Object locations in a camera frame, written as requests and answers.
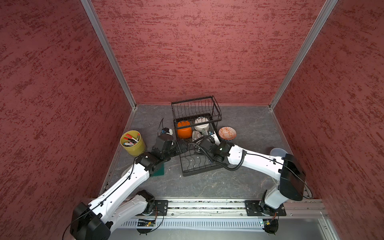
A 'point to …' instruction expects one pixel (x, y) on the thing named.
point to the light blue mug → (278, 152)
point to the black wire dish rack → (193, 119)
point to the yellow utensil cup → (137, 149)
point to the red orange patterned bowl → (227, 133)
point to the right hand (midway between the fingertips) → (219, 148)
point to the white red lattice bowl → (196, 135)
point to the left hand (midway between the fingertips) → (182, 148)
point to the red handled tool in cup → (132, 140)
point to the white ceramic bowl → (201, 119)
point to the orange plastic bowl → (184, 133)
